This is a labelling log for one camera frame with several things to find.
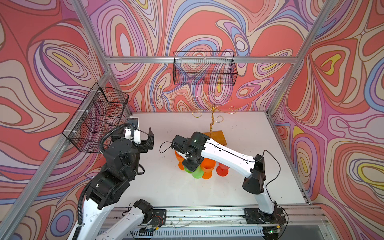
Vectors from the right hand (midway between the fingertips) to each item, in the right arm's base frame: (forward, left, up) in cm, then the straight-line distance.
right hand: (195, 168), depth 74 cm
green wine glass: (-3, -1, 0) cm, 3 cm away
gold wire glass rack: (+58, -17, -9) cm, 61 cm away
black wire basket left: (+27, +52, +15) cm, 60 cm away
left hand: (+6, +22, +27) cm, 35 cm away
